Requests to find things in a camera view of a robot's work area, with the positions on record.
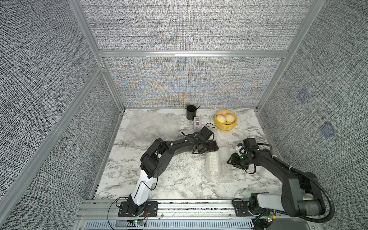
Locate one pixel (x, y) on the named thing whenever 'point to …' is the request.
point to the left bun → (221, 118)
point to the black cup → (191, 112)
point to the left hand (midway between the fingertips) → (216, 149)
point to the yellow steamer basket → (227, 126)
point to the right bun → (230, 118)
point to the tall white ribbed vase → (212, 166)
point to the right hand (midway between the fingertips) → (230, 159)
